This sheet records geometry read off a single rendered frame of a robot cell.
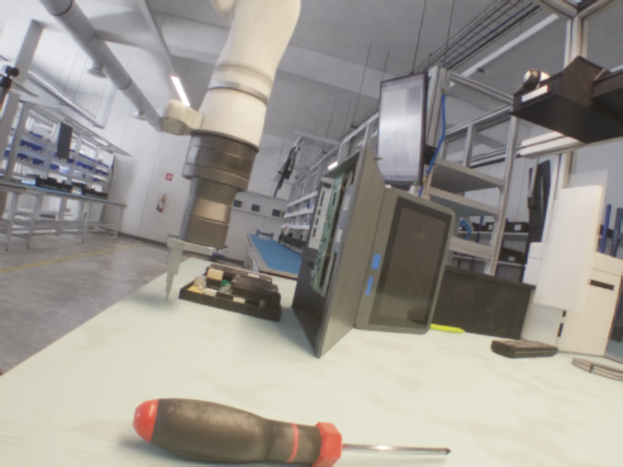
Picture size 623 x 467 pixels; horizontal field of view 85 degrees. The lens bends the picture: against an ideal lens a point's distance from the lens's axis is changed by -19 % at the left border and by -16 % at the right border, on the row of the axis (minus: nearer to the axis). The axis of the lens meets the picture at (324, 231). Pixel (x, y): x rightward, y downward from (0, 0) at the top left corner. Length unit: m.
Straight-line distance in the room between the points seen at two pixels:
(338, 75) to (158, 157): 7.22
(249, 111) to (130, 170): 11.83
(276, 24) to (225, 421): 0.39
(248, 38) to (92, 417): 0.38
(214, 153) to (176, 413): 0.30
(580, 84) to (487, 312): 0.47
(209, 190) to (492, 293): 0.60
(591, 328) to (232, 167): 0.76
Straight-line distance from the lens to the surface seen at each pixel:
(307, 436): 0.20
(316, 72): 6.05
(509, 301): 0.87
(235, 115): 0.43
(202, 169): 0.42
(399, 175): 1.86
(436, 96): 2.29
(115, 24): 6.57
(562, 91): 0.80
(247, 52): 0.46
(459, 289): 0.80
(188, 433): 0.18
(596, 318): 0.93
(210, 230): 0.42
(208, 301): 0.52
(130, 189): 12.18
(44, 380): 0.25
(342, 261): 0.38
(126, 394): 0.25
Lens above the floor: 1.11
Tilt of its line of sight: 2 degrees up
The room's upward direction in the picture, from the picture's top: 13 degrees clockwise
